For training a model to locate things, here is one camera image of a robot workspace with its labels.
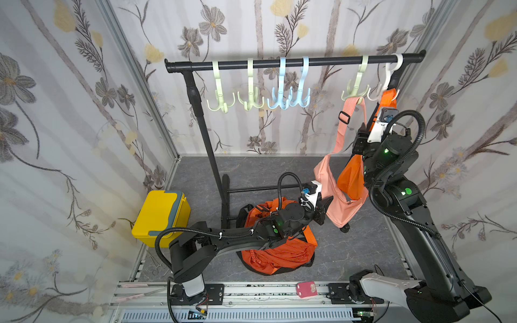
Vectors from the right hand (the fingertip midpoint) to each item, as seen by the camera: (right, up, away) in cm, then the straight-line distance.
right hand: (387, 127), depth 55 cm
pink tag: (-18, -57, +20) cm, 63 cm away
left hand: (-11, -21, +11) cm, 26 cm away
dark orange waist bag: (-25, -45, +23) cm, 57 cm away
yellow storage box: (-77, -28, +26) cm, 86 cm away
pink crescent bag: (-5, -27, +20) cm, 34 cm away
